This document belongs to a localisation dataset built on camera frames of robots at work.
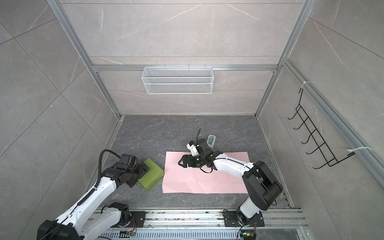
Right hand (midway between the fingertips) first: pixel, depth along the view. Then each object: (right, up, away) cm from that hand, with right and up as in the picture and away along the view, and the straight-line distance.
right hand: (183, 162), depth 85 cm
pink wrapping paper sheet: (-3, -10, +2) cm, 11 cm away
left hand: (-22, -4, 0) cm, 23 cm away
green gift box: (-16, -6, -3) cm, 17 cm away
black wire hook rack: (+63, +9, -23) cm, 67 cm away
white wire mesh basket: (-5, +53, +16) cm, 55 cm away
